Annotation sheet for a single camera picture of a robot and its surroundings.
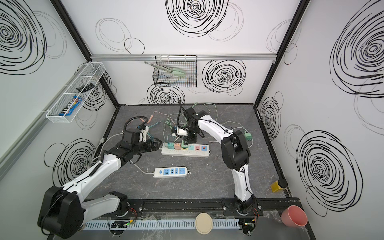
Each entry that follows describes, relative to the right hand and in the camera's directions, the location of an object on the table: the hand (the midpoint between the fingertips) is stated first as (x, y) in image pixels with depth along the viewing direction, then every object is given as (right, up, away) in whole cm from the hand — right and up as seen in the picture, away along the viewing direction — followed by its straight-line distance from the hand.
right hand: (186, 138), depth 90 cm
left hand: (-16, -1, -6) cm, 17 cm away
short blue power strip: (-9, -18, -8) cm, 21 cm away
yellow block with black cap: (+46, -22, -15) cm, 54 cm away
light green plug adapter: (-2, -3, -2) cm, 5 cm away
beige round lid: (+9, -33, -26) cm, 43 cm away
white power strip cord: (-59, -8, +8) cm, 60 cm away
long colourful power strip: (+4, -8, +1) cm, 9 cm away
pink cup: (+48, -30, -27) cm, 63 cm away
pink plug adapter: (-5, -4, -2) cm, 7 cm away
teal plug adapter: (-9, -4, -1) cm, 10 cm away
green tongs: (-7, +42, +2) cm, 42 cm away
